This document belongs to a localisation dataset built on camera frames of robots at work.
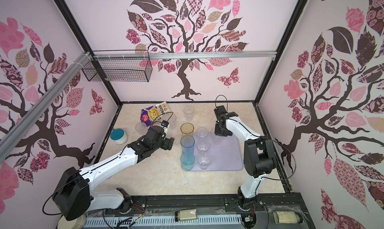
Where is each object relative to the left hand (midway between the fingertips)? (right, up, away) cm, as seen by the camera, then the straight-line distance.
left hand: (167, 138), depth 85 cm
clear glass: (+21, +1, +13) cm, 25 cm away
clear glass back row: (+11, +16, +28) cm, 35 cm away
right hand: (+34, +3, +8) cm, 35 cm away
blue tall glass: (+11, -3, +3) cm, 12 cm away
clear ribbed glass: (+21, -5, +3) cm, 22 cm away
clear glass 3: (-20, +5, +13) cm, 24 cm away
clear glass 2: (+31, -3, +12) cm, 33 cm away
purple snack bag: (-19, +14, +26) cm, 35 cm away
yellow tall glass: (+12, +5, +1) cm, 13 cm away
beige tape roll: (-36, -35, -20) cm, 54 cm away
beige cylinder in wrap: (+59, -34, -18) cm, 70 cm away
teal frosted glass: (+12, -13, +2) cm, 18 cm away
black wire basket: (-24, +46, +10) cm, 53 cm away
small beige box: (+10, -34, -16) cm, 39 cm away
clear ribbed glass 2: (+22, -12, +1) cm, 25 cm away
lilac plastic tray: (+28, -11, +10) cm, 32 cm away
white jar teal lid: (-32, 0, +7) cm, 33 cm away
